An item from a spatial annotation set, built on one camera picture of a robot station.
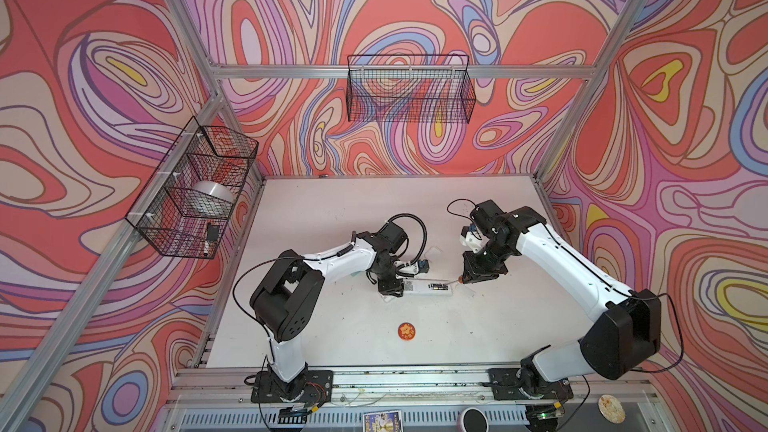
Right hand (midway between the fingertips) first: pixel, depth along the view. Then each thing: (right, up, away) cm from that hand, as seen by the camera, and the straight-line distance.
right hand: (475, 286), depth 77 cm
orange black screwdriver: (-4, +2, +1) cm, 4 cm away
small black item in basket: (-66, +14, -4) cm, 68 cm away
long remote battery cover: (+1, -5, +13) cm, 14 cm away
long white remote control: (-11, -3, +11) cm, 16 cm away
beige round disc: (+31, -28, -6) cm, 42 cm away
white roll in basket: (-66, +25, -3) cm, 70 cm away
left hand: (-19, -2, +12) cm, 23 cm away
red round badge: (-18, -14, +5) cm, 23 cm away
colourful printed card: (-22, -29, -9) cm, 38 cm away
